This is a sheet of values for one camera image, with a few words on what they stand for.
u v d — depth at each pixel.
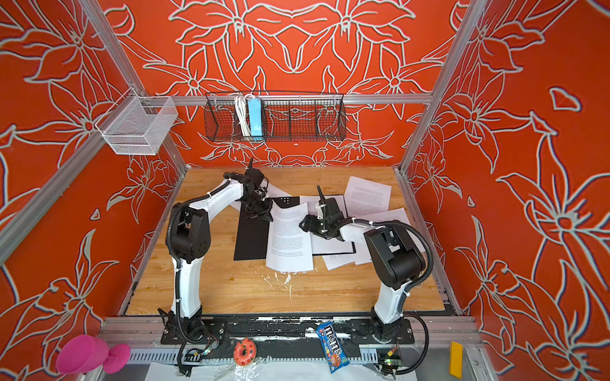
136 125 0.91
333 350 0.69
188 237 0.55
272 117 1.01
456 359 0.69
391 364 0.69
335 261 0.88
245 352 0.69
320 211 0.88
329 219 0.76
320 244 0.90
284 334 0.74
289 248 0.91
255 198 0.81
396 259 0.49
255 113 0.88
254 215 0.85
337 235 0.71
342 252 0.90
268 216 0.91
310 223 0.85
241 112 0.88
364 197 1.10
